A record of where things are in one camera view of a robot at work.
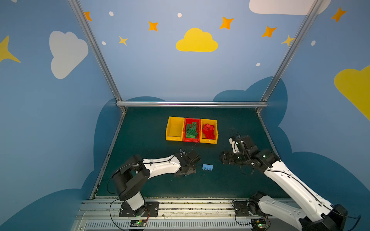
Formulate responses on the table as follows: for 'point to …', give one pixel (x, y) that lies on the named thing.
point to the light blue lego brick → (207, 167)
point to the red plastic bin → (190, 121)
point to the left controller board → (138, 223)
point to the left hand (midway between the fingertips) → (190, 171)
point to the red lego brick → (208, 130)
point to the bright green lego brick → (188, 136)
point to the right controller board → (258, 224)
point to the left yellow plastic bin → (175, 128)
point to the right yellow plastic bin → (203, 139)
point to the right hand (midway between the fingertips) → (227, 155)
